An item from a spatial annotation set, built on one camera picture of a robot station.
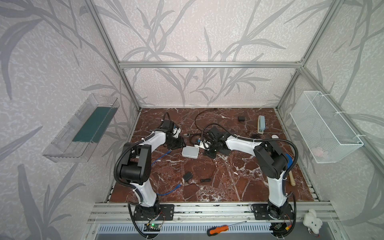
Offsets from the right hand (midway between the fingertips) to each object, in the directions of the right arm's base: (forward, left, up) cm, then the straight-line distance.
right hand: (205, 147), depth 95 cm
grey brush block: (+17, -40, +2) cm, 44 cm away
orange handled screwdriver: (-43, -3, +1) cm, 43 cm away
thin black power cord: (-20, 0, -1) cm, 20 cm away
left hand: (+3, +13, +4) cm, 14 cm away
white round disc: (+10, -50, -4) cm, 51 cm away
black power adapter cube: (-18, +10, -1) cm, 21 cm away
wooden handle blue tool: (-9, -53, -4) cm, 54 cm away
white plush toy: (-40, -49, +2) cm, 63 cm away
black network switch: (-2, -14, -2) cm, 14 cm away
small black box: (+25, -28, -2) cm, 38 cm away
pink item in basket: (-12, -55, +18) cm, 60 cm away
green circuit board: (-42, +25, -2) cm, 49 cm away
